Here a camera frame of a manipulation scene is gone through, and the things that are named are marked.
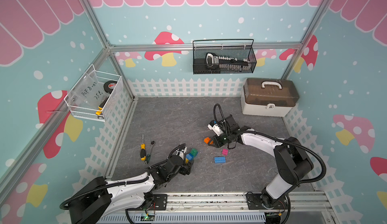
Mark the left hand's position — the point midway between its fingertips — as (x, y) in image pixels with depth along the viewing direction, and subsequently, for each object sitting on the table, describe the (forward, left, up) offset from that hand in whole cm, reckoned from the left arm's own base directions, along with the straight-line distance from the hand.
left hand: (186, 162), depth 85 cm
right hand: (+10, -14, +4) cm, 18 cm away
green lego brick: (+5, -4, +3) cm, 7 cm away
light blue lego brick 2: (+2, -19, -1) cm, 19 cm away
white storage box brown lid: (+34, -48, +20) cm, 62 cm away
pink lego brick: (+7, -23, -1) cm, 24 cm away
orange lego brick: (+11, -12, +6) cm, 17 cm away
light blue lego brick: (+2, -2, +2) cm, 4 cm away
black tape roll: (+29, +41, +31) cm, 59 cm away
